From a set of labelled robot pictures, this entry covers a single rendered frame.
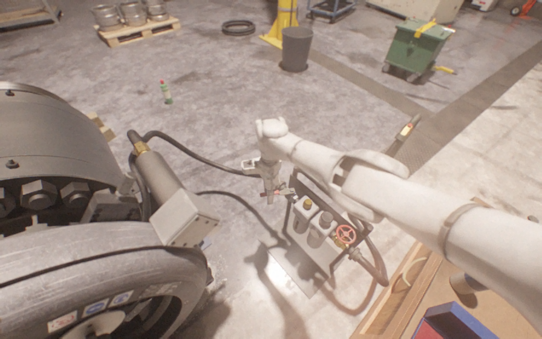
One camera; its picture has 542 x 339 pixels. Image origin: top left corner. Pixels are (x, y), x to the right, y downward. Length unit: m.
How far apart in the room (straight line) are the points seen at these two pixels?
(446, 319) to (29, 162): 1.23
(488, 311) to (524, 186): 1.63
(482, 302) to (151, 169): 1.10
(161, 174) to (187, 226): 0.17
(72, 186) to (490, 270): 0.80
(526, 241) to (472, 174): 2.00
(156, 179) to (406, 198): 0.52
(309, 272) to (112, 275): 0.99
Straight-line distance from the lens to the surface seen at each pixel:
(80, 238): 0.46
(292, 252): 1.27
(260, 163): 0.68
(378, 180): 0.33
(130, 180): 0.46
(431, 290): 0.93
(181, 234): 0.48
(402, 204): 0.32
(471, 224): 0.29
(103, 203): 0.47
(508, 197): 2.31
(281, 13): 3.64
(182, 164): 1.71
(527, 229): 0.28
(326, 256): 1.30
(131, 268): 0.46
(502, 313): 1.07
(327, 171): 0.40
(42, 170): 0.74
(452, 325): 0.91
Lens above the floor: 1.21
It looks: 51 degrees down
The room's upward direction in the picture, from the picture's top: 2 degrees clockwise
